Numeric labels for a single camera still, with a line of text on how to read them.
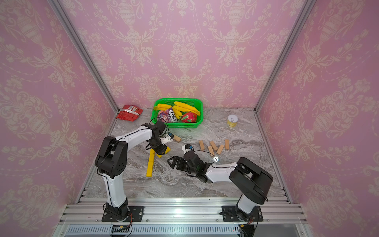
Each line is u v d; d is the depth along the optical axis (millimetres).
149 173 873
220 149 971
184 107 1128
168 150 942
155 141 802
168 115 1070
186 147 809
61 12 715
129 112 1163
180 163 757
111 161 518
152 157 942
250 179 486
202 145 997
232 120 1064
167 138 897
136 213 746
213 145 994
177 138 1021
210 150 970
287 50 834
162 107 1124
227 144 997
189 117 1056
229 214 711
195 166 673
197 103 1159
